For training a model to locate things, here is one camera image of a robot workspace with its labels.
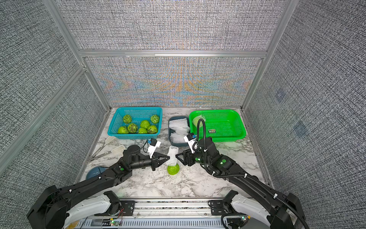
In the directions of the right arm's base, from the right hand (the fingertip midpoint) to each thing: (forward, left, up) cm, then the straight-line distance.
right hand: (179, 151), depth 72 cm
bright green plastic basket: (+32, -31, -21) cm, 50 cm away
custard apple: (-4, +4, -15) cm, 16 cm away
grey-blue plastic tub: (+24, +7, -17) cm, 30 cm away
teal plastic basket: (+35, +34, -22) cm, 53 cm away
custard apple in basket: (+34, +19, -16) cm, 42 cm away
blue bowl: (-4, +50, -17) cm, 53 cm away
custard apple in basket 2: (+25, +34, -15) cm, 45 cm away
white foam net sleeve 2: (+31, -11, -14) cm, 36 cm away
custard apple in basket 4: (+23, +19, -14) cm, 33 cm away
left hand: (-2, +4, -3) cm, 5 cm away
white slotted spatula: (+10, +42, -18) cm, 46 cm away
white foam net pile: (+25, 0, -13) cm, 28 cm away
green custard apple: (+31, -11, -14) cm, 36 cm away
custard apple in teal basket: (+34, +40, -16) cm, 55 cm away
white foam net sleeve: (0, +3, -1) cm, 3 cm away
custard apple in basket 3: (+23, +39, -14) cm, 48 cm away
